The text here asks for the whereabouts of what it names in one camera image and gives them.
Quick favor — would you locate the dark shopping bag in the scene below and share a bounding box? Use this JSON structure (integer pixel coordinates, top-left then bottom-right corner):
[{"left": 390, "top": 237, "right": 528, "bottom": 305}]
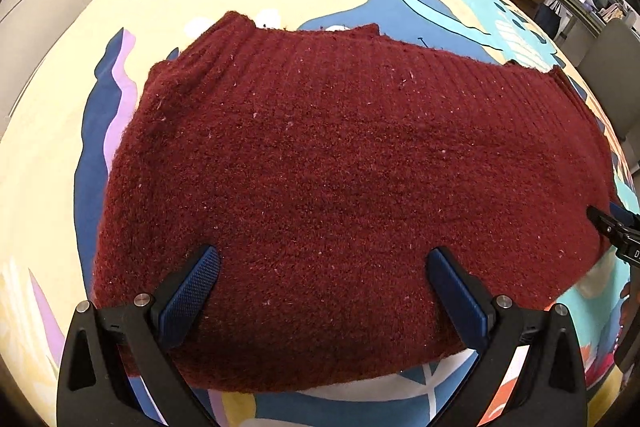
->
[{"left": 537, "top": 2, "right": 563, "bottom": 40}]

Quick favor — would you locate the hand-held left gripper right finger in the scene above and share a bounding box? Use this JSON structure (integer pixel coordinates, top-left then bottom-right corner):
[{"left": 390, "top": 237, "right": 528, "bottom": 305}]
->
[{"left": 425, "top": 247, "right": 587, "bottom": 427}]

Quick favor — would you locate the dark red knit sweater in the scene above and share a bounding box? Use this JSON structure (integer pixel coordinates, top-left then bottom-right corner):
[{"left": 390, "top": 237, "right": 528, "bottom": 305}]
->
[{"left": 91, "top": 11, "right": 621, "bottom": 394}]

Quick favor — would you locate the grey chair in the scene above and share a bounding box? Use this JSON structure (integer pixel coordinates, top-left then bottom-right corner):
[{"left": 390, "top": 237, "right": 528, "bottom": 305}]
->
[{"left": 577, "top": 19, "right": 640, "bottom": 152}]

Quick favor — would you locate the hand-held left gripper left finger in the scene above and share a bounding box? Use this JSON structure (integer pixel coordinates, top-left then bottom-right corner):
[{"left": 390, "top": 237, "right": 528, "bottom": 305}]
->
[{"left": 56, "top": 244, "right": 222, "bottom": 427}]

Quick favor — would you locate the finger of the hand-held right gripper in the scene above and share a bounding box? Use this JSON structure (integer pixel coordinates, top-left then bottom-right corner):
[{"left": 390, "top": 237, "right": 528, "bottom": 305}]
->
[{"left": 586, "top": 202, "right": 640, "bottom": 244}]

